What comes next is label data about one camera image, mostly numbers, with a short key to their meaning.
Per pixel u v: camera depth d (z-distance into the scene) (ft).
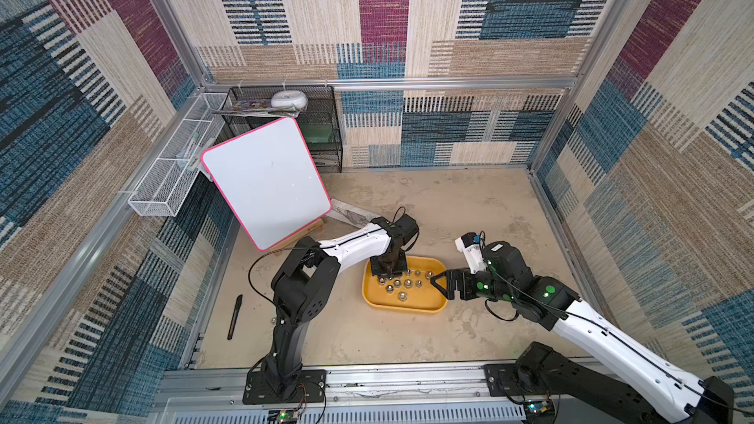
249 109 3.03
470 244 2.22
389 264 2.55
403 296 2.86
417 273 3.02
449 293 2.14
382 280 3.01
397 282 2.96
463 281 2.10
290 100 2.93
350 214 3.54
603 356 1.53
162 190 3.00
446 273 2.17
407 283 2.95
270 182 2.72
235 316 2.79
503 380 2.40
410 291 2.93
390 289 2.93
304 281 1.70
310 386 2.37
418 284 2.93
